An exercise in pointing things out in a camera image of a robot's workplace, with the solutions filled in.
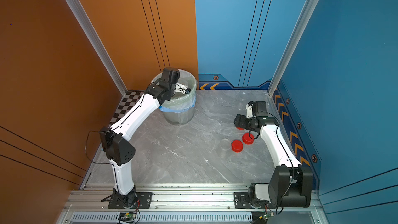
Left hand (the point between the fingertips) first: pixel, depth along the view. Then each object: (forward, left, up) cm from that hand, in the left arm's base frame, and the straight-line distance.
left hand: (167, 73), depth 82 cm
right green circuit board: (-59, -49, -34) cm, 84 cm away
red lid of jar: (-26, -39, -32) cm, 57 cm away
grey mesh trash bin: (-11, -5, -28) cm, 30 cm away
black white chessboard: (+9, +34, -31) cm, 47 cm away
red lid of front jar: (-22, -46, -32) cm, 60 cm away
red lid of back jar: (-13, -43, -34) cm, 57 cm away
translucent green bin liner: (-13, -8, -9) cm, 18 cm away
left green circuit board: (-60, +17, -37) cm, 72 cm away
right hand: (-18, -41, -20) cm, 49 cm away
